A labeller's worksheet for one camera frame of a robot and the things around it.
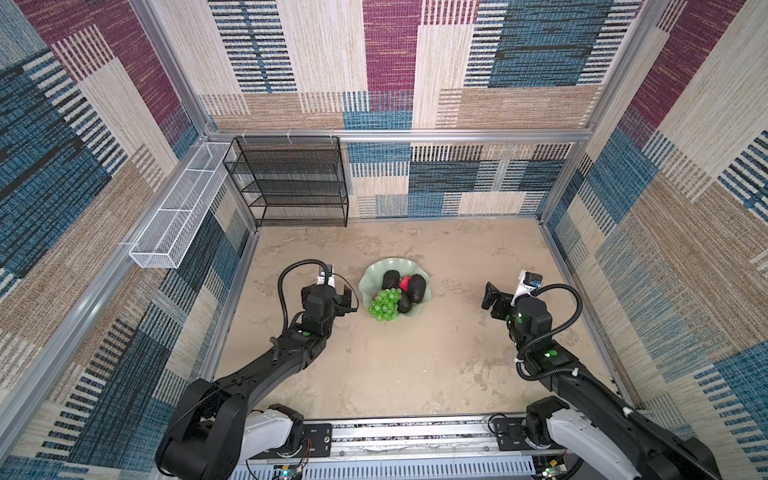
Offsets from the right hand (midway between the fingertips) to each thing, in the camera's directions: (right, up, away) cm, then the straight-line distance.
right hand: (501, 291), depth 83 cm
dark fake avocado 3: (-22, 0, +9) cm, 24 cm away
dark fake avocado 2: (-26, -5, +9) cm, 28 cm away
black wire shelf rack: (-66, +36, +25) cm, 79 cm away
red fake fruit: (-26, +1, +13) cm, 29 cm away
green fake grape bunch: (-32, -4, +2) cm, 32 cm away
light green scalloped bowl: (-36, +2, +16) cm, 40 cm away
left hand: (-47, +2, +3) cm, 47 cm away
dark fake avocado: (-30, +2, +16) cm, 34 cm away
